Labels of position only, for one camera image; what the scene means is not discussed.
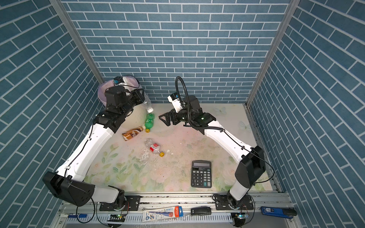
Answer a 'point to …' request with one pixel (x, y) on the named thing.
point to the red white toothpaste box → (162, 213)
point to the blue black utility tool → (286, 212)
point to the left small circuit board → (116, 218)
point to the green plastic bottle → (149, 122)
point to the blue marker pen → (80, 215)
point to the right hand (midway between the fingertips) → (163, 112)
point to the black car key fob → (201, 210)
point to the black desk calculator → (201, 175)
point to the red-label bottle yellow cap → (154, 147)
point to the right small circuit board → (242, 215)
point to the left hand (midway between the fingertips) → (142, 89)
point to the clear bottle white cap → (148, 103)
